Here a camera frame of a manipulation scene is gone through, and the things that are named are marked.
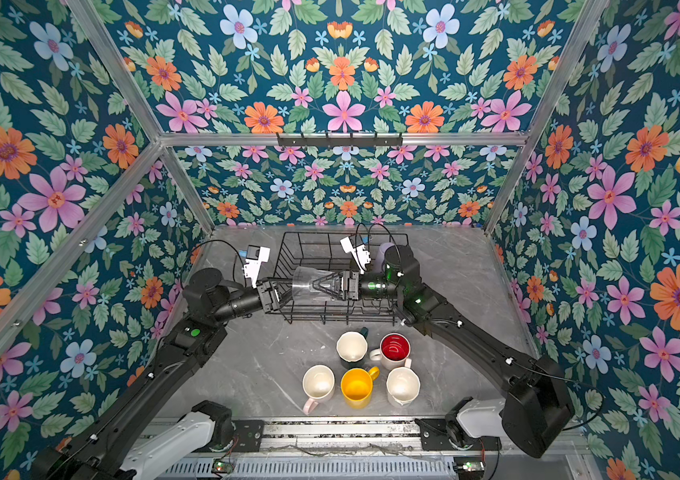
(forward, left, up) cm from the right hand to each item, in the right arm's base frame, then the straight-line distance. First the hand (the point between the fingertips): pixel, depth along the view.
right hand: (320, 284), depth 64 cm
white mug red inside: (-2, -18, -32) cm, 36 cm away
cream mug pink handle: (-11, +3, -32) cm, 34 cm away
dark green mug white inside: (-2, -6, -28) cm, 29 cm away
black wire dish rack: (+37, +6, -32) cm, 49 cm away
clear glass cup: (-2, +2, +2) cm, 3 cm away
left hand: (0, +4, +1) cm, 4 cm away
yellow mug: (-12, -7, -32) cm, 35 cm away
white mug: (-12, -20, -31) cm, 39 cm away
